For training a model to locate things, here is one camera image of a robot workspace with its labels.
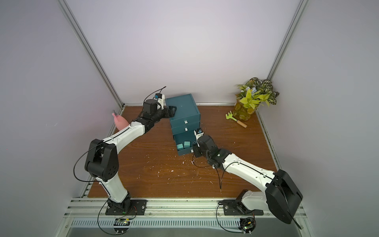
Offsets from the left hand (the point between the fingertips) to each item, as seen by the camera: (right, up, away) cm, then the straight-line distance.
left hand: (174, 107), depth 89 cm
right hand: (+14, -20, -7) cm, 25 cm away
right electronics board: (+39, -59, -20) cm, 73 cm away
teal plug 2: (+8, -24, +5) cm, 26 cm away
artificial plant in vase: (+47, +6, +1) cm, 47 cm away
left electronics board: (-24, -61, -18) cm, 67 cm away
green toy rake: (+40, -6, +22) cm, 46 cm away
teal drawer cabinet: (+7, -9, -4) cm, 12 cm away
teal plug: (+3, -25, +3) cm, 26 cm away
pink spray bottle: (-39, -10, +10) cm, 41 cm away
